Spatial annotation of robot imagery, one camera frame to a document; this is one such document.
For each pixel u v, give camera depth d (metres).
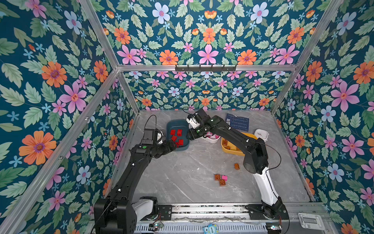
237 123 1.11
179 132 1.05
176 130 1.05
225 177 0.85
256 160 0.54
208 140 0.98
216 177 0.85
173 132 1.06
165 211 0.74
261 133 1.02
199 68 0.92
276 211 0.64
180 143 1.02
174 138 1.02
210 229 0.68
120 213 0.38
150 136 0.63
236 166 0.91
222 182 0.83
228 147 0.91
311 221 0.70
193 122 0.78
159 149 0.68
